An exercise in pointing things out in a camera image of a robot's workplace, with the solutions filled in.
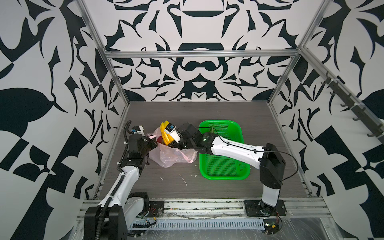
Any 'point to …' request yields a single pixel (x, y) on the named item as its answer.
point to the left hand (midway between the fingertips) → (155, 133)
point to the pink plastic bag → (164, 155)
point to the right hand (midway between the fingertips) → (170, 142)
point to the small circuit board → (271, 225)
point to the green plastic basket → (214, 167)
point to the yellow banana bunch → (167, 138)
